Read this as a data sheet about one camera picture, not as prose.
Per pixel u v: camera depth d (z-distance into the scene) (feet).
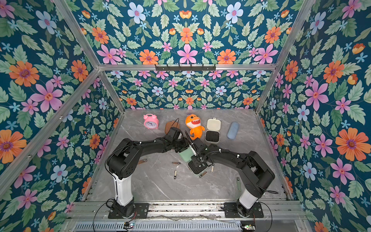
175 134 2.57
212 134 3.42
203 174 2.83
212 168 2.90
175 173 2.83
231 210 2.38
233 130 3.41
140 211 2.41
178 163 2.99
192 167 2.88
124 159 1.69
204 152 2.17
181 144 2.83
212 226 2.51
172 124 3.49
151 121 3.38
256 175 1.49
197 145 2.31
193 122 3.31
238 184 2.69
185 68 3.06
